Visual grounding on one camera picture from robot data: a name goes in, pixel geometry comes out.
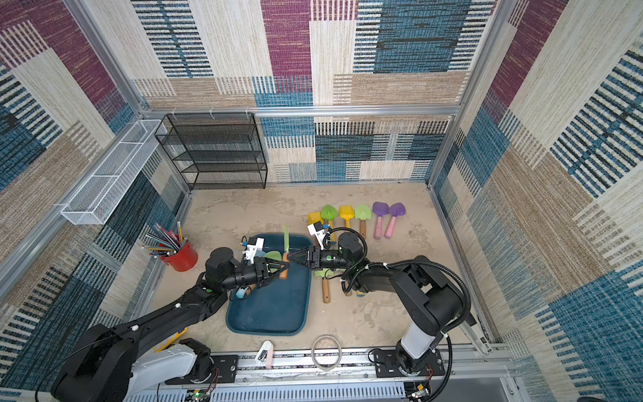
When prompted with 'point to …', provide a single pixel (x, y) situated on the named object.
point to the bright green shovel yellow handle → (360, 294)
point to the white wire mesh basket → (97, 197)
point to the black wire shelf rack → (215, 150)
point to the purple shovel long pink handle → (379, 208)
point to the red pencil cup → (184, 260)
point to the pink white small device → (265, 355)
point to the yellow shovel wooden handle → (314, 217)
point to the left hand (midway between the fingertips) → (288, 268)
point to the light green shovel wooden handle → (284, 273)
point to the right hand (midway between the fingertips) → (293, 261)
